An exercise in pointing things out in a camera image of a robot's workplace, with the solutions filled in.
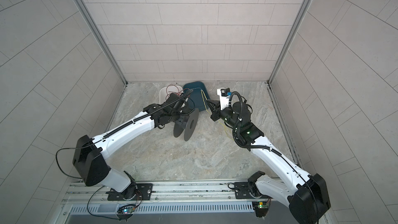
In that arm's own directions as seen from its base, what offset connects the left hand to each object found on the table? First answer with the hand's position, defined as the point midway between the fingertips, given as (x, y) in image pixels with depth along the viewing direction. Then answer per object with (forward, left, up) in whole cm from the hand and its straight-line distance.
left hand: (186, 113), depth 82 cm
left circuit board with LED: (-41, +22, -11) cm, 48 cm away
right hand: (-2, -11, +13) cm, 17 cm away
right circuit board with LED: (-39, -37, -14) cm, 55 cm away
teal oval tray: (+22, -5, -10) cm, 25 cm away
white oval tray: (+24, +18, -11) cm, 32 cm away
